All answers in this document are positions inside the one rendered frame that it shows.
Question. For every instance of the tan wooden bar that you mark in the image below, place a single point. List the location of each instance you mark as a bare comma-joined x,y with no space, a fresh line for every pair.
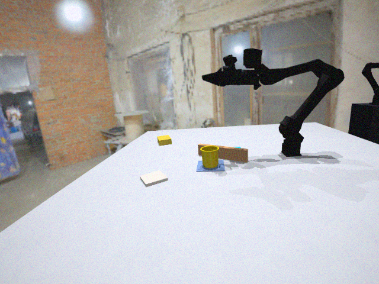
228,153

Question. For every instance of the yellow rectangular block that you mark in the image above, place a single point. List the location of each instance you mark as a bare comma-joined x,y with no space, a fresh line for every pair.
164,140

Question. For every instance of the yellow cup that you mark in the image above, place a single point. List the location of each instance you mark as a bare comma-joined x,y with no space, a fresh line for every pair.
210,156

